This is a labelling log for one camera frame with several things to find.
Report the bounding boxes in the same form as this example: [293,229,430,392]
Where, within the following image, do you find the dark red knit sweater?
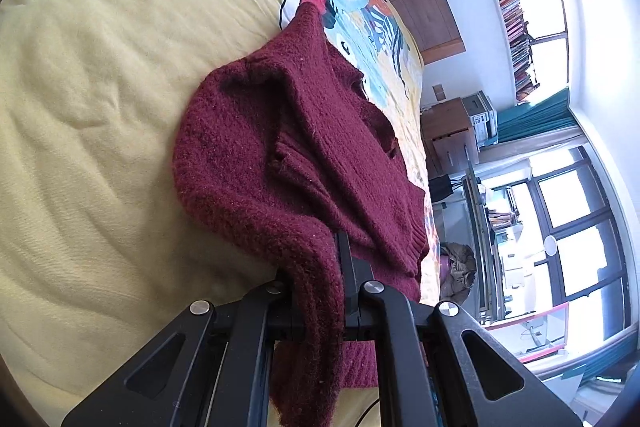
[172,3,428,426]

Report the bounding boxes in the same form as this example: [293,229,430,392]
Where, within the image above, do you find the beige clothes on chair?
[439,242,477,305]

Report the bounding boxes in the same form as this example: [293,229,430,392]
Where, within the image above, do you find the long desk by window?
[462,162,506,323]

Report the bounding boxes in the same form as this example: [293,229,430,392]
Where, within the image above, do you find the black bag by desk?
[428,174,454,202]

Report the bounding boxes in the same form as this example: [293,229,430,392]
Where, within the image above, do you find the wooden drawer chest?
[420,98,480,179]

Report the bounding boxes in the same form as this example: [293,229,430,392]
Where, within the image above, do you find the white printer on chest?
[462,91,498,148]

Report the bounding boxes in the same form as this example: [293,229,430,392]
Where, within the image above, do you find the teal curtain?
[497,88,577,143]

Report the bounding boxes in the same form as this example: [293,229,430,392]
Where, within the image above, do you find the yellow printed bed cover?
[1,0,426,426]

